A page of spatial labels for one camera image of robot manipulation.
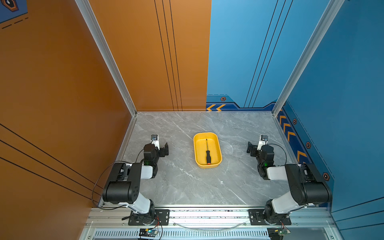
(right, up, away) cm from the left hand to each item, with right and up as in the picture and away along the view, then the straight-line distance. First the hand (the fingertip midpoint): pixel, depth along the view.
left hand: (159, 141), depth 94 cm
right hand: (+62, -1, -1) cm, 62 cm away
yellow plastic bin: (+26, -3, +4) cm, 27 cm away
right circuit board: (+62, -41, -24) cm, 78 cm away
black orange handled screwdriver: (+31, -8, 0) cm, 32 cm away
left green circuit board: (+1, -41, -24) cm, 47 cm away
